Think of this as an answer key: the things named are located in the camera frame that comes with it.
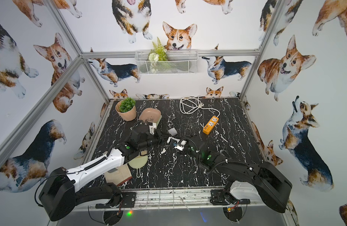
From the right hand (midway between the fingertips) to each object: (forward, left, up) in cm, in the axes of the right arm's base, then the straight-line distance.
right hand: (174, 135), depth 77 cm
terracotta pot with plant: (+26, +36, -7) cm, 45 cm away
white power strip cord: (+37, -9, -17) cm, 42 cm away
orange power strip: (+17, -24, -17) cm, 34 cm away
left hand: (0, 0, +2) cm, 2 cm away
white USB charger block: (+13, +3, -17) cm, 21 cm away
